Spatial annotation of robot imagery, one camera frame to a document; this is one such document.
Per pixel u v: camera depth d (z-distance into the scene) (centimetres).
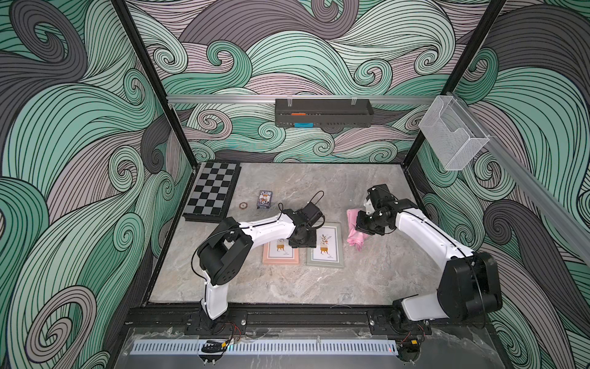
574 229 50
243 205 104
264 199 104
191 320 73
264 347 70
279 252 89
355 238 81
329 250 89
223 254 48
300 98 93
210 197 102
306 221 71
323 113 93
